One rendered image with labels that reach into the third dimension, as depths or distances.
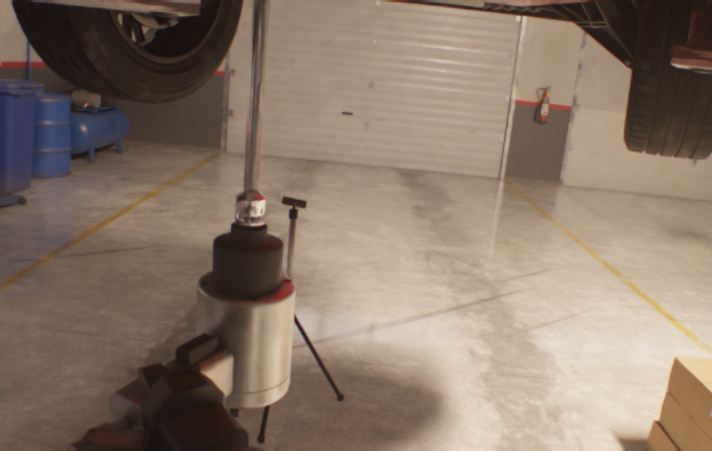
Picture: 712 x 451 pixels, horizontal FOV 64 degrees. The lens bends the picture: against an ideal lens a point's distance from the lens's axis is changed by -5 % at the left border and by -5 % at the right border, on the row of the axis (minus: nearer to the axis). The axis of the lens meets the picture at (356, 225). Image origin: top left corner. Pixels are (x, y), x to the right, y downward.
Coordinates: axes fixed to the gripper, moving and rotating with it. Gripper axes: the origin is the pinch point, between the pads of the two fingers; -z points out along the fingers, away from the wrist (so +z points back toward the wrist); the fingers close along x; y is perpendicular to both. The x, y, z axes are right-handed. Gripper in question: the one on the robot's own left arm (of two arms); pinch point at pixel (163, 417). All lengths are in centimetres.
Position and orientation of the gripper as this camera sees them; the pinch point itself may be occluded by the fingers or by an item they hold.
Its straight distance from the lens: 51.4
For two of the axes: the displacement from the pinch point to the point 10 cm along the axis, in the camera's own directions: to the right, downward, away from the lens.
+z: 6.1, 2.8, -7.4
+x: 0.9, -9.5, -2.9
